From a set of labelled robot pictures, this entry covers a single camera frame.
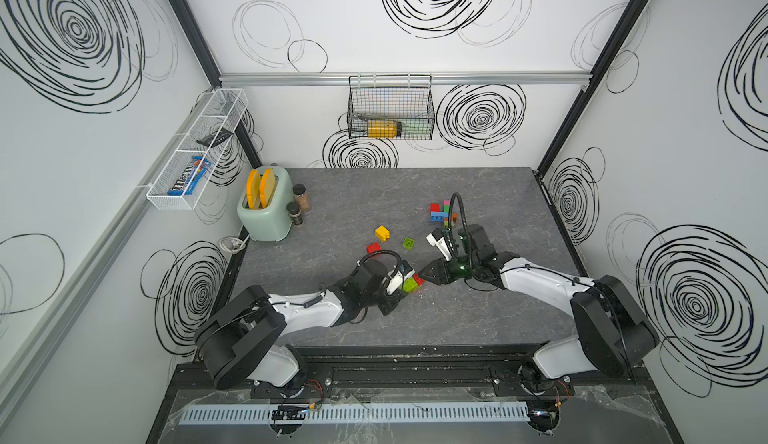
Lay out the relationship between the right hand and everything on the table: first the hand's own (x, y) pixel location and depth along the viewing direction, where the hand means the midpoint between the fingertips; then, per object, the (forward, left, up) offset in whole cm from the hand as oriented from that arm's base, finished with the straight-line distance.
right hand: (424, 274), depth 83 cm
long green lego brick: (-2, +4, -3) cm, 5 cm away
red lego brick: (+33, -6, -11) cm, 35 cm away
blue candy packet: (+13, +58, +27) cm, 65 cm away
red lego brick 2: (+13, +16, -8) cm, 22 cm away
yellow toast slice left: (+19, +51, +13) cm, 56 cm away
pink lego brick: (+36, -11, -12) cm, 39 cm away
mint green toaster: (+17, +48, +7) cm, 52 cm away
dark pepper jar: (+21, +42, 0) cm, 47 cm away
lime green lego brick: (+13, +4, -6) cm, 15 cm away
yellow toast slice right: (+21, +47, +13) cm, 53 cm away
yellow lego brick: (+17, +13, -6) cm, 22 cm away
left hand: (-3, +6, -5) cm, 8 cm away
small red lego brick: (-1, +1, -2) cm, 3 cm away
